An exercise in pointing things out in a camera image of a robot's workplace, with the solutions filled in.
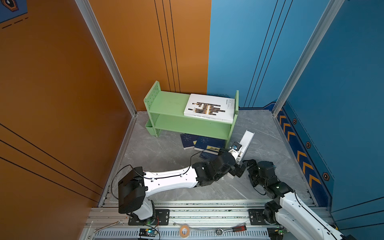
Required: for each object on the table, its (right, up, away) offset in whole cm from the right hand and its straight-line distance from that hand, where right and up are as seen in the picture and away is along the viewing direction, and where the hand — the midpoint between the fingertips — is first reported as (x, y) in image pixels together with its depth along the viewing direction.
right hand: (242, 166), depth 85 cm
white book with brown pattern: (-15, +33, -3) cm, 36 cm away
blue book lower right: (-18, +5, +7) cm, 20 cm away
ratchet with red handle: (-16, -25, -17) cm, 34 cm away
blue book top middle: (-17, +11, +13) cm, 24 cm away
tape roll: (-32, -28, -16) cm, 45 cm away
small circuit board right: (+12, -28, -14) cm, 33 cm away
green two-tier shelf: (-43, +32, -2) cm, 54 cm away
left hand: (-5, +9, -14) cm, 17 cm away
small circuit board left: (-50, -28, -14) cm, 58 cm away
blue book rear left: (-32, +13, +17) cm, 38 cm away
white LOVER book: (-3, +15, -12) cm, 20 cm away
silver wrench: (-64, -24, -12) cm, 69 cm away
